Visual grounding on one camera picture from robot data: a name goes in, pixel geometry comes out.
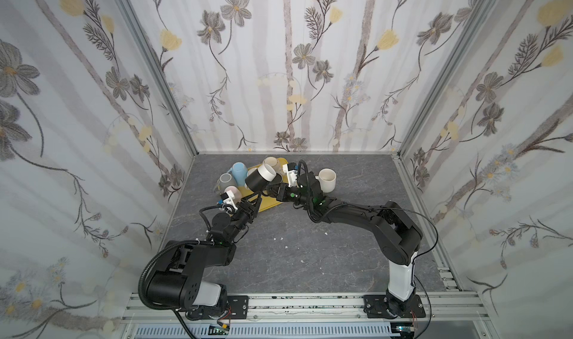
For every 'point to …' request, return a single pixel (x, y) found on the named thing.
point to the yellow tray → (264, 201)
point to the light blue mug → (239, 172)
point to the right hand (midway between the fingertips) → (262, 180)
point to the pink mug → (236, 193)
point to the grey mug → (225, 179)
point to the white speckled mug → (327, 179)
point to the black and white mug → (257, 181)
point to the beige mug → (274, 163)
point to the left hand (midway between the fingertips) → (258, 190)
